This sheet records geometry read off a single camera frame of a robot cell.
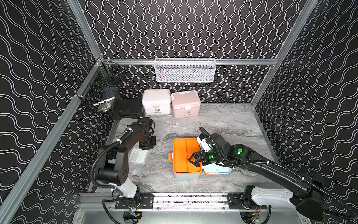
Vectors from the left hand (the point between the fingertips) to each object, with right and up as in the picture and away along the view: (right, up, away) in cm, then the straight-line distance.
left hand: (151, 145), depth 88 cm
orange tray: (+20, -1, -3) cm, 20 cm away
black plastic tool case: (-25, +26, +28) cm, 46 cm away
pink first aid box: (+22, +27, +13) cm, 38 cm away
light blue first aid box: (+34, -11, -12) cm, 38 cm away
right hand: (+26, -3, -16) cm, 31 cm away
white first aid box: (0, +29, +17) cm, 34 cm away
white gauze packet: (-9, -7, +3) cm, 12 cm away
